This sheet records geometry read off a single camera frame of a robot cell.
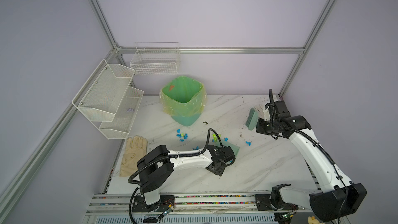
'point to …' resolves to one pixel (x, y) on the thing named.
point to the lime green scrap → (215, 137)
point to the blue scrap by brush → (226, 139)
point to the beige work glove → (136, 148)
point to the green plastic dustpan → (235, 148)
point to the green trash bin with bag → (183, 98)
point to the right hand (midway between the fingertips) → (256, 126)
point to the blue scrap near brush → (249, 143)
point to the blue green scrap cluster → (184, 135)
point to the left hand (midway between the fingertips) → (215, 170)
